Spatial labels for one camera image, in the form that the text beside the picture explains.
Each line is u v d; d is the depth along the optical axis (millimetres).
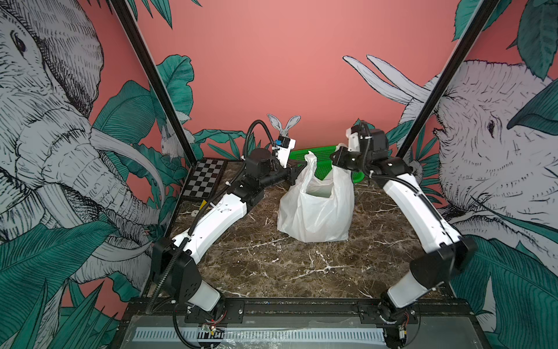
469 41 760
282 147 623
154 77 854
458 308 766
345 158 672
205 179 1102
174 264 393
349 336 702
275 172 613
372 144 556
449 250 419
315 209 782
